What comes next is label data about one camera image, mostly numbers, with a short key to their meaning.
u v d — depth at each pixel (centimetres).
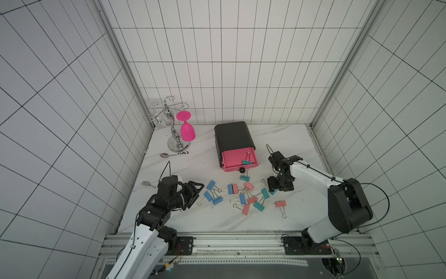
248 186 90
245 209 83
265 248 73
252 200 85
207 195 88
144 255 47
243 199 87
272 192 87
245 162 86
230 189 89
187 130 92
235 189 89
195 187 68
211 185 91
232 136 93
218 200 86
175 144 113
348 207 44
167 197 56
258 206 84
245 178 95
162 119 100
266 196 87
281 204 85
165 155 102
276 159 74
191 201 67
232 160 86
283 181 73
